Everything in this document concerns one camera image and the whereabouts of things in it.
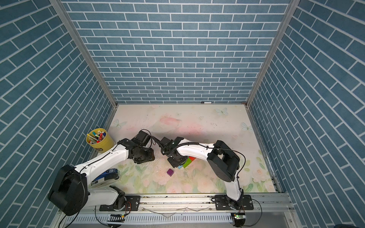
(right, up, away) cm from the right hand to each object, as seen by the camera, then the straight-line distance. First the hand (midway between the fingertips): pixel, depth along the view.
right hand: (177, 163), depth 86 cm
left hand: (-13, +3, -2) cm, 14 cm away
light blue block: (+1, -1, -2) cm, 3 cm away
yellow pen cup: (-50, +14, +2) cm, 52 cm away
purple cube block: (-4, -4, -4) cm, 7 cm away
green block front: (+7, 0, +3) cm, 7 cm away
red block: (+9, +3, 0) cm, 9 cm away
